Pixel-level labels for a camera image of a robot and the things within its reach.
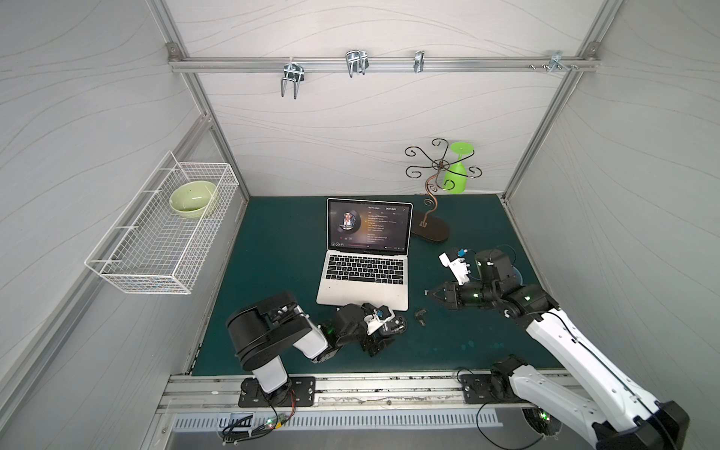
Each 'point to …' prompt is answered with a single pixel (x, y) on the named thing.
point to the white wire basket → (157, 243)
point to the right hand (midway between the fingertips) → (430, 293)
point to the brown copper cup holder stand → (437, 170)
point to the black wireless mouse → (397, 324)
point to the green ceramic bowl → (189, 200)
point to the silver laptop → (367, 243)
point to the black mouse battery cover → (419, 314)
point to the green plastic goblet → (457, 175)
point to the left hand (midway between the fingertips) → (387, 327)
